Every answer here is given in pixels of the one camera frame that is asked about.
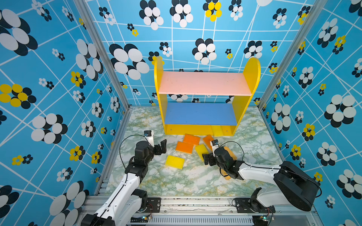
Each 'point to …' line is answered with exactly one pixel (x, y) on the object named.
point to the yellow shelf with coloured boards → (204, 118)
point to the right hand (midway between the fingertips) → (210, 152)
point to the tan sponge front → (223, 172)
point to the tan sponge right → (231, 154)
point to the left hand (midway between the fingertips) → (160, 139)
